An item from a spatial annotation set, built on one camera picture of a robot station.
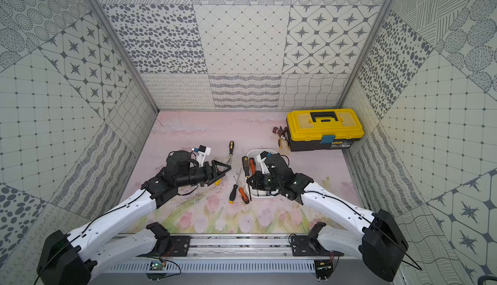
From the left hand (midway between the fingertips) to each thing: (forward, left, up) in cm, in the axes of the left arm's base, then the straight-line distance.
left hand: (228, 166), depth 72 cm
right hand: (-2, -8, -9) cm, 12 cm away
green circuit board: (-29, +26, -24) cm, 46 cm away
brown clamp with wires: (+33, -24, -19) cm, 46 cm away
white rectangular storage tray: (-6, -9, -9) cm, 14 cm away
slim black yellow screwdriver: (+22, +4, -21) cm, 31 cm away
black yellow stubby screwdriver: (-4, 0, -21) cm, 21 cm away
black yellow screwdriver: (+7, -6, -7) cm, 11 cm away
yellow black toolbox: (+25, -43, -6) cm, 50 cm away
